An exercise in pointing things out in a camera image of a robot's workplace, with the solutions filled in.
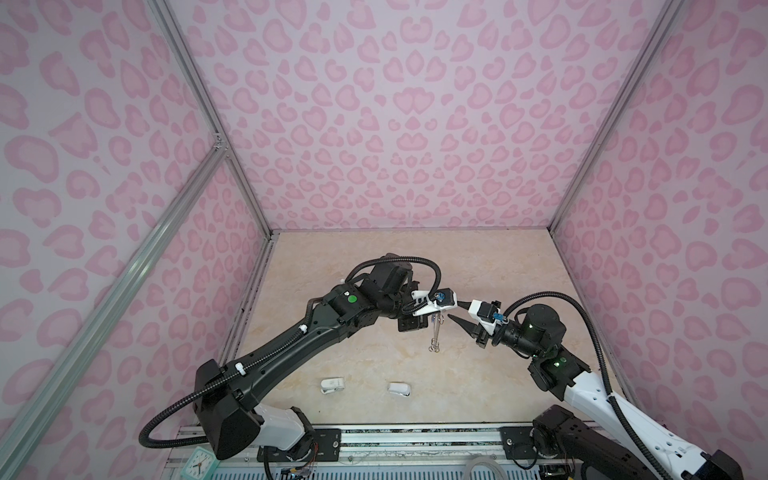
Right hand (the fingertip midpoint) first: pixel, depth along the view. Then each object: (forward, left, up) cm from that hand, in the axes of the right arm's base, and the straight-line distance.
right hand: (456, 306), depth 69 cm
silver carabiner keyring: (-1, +4, -4) cm, 6 cm away
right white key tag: (-12, +13, -24) cm, 30 cm away
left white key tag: (-12, +31, -22) cm, 40 cm away
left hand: (+1, +4, +1) cm, 4 cm away
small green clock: (-30, +59, -22) cm, 70 cm away
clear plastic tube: (-27, -9, -26) cm, 39 cm away
